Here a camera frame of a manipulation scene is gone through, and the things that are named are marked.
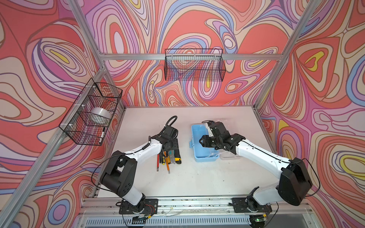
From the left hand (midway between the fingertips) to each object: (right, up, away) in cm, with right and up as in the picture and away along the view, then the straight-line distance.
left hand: (175, 143), depth 91 cm
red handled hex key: (-11, -11, -2) cm, 16 cm away
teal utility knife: (-3, -6, -1) cm, 7 cm away
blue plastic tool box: (+18, -7, +1) cm, 19 cm away
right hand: (+17, +1, -8) cm, 19 cm away
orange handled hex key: (-5, -12, -3) cm, 13 cm away
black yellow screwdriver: (-7, -10, -3) cm, 13 cm away
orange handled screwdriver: (-4, -10, -3) cm, 11 cm away
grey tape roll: (-37, +18, -21) cm, 46 cm away
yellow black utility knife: (+1, -9, -1) cm, 9 cm away
